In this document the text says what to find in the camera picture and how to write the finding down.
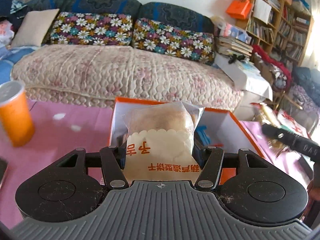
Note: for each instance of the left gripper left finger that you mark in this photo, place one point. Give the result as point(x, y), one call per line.
point(112, 164)

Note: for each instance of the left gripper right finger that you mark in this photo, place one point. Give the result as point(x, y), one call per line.
point(210, 159)

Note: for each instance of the white pastry packet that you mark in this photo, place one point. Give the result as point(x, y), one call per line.
point(160, 142)

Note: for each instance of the orange cardboard box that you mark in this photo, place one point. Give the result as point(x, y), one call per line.
point(221, 127)

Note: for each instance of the sofa with quilted cover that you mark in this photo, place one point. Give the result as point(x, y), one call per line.
point(95, 75)

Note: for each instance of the orange cylindrical can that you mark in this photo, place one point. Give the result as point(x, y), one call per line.
point(16, 119)

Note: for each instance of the black phone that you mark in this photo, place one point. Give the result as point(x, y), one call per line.
point(3, 170)

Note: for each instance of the right floral cushion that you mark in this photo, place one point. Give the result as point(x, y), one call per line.
point(161, 38)

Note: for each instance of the floral cushion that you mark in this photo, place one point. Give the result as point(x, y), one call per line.
point(161, 38)
point(92, 29)

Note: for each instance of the stack of books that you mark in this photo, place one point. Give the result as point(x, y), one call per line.
point(231, 40)

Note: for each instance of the wooden bookshelf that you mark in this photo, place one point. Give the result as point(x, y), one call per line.
point(280, 29)

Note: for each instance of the left floral cushion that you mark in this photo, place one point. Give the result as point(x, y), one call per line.
point(92, 29)

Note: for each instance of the orange paper bag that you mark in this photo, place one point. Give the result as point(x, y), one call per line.
point(239, 9)

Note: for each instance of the beige pillow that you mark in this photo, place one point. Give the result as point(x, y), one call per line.
point(34, 28)

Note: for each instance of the pile of clothes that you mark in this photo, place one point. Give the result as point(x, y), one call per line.
point(12, 15)

